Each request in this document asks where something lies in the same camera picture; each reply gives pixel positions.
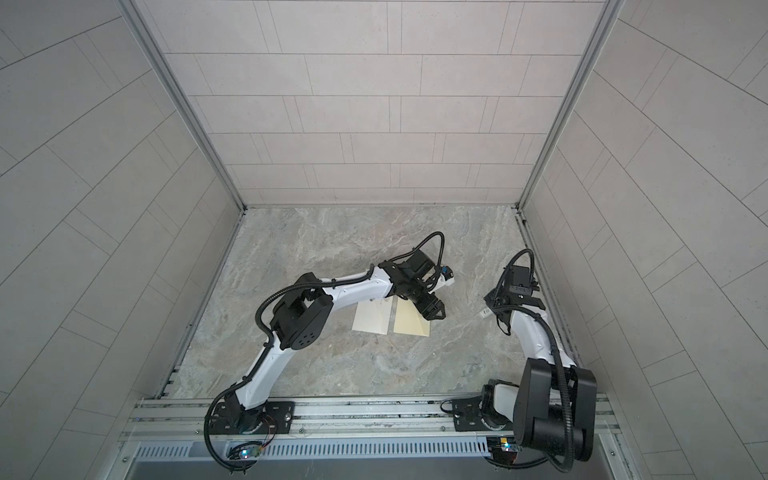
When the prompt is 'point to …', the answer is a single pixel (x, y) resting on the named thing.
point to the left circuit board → (250, 451)
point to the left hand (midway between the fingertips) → (448, 305)
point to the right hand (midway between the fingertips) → (492, 297)
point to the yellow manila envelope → (408, 319)
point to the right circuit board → (503, 445)
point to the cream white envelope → (373, 315)
